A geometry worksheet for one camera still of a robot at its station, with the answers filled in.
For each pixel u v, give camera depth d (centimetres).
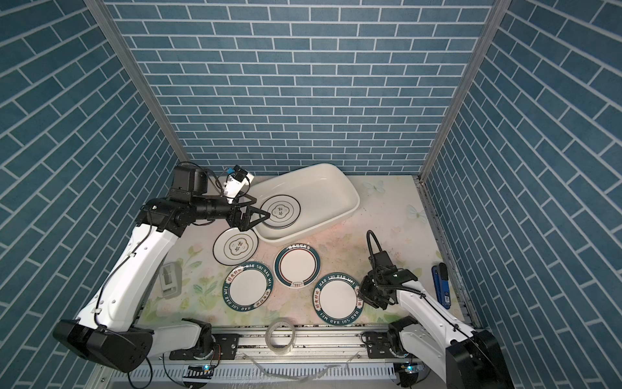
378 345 74
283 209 105
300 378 69
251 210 58
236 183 59
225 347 74
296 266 92
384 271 67
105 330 37
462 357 40
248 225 59
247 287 88
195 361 70
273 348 71
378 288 62
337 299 83
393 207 111
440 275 86
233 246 96
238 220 59
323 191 112
